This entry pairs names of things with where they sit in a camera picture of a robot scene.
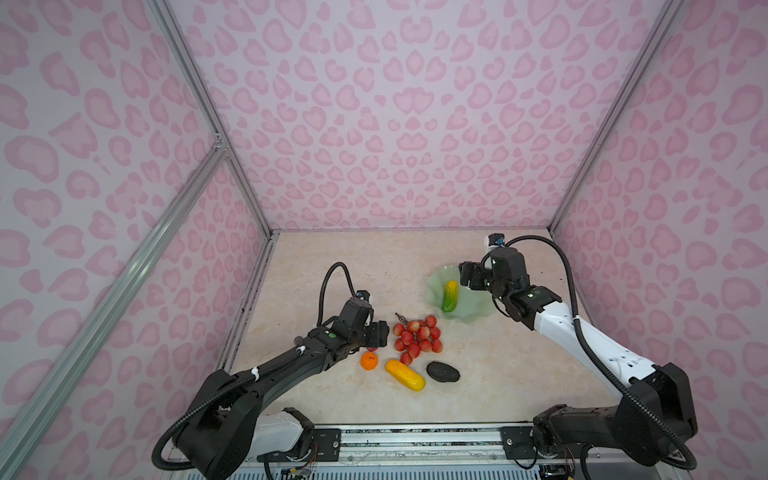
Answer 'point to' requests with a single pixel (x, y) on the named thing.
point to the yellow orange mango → (406, 375)
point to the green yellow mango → (450, 297)
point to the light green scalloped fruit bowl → (472, 305)
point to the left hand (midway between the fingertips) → (381, 324)
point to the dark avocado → (442, 372)
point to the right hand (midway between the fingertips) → (475, 263)
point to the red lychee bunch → (415, 336)
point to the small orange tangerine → (369, 361)
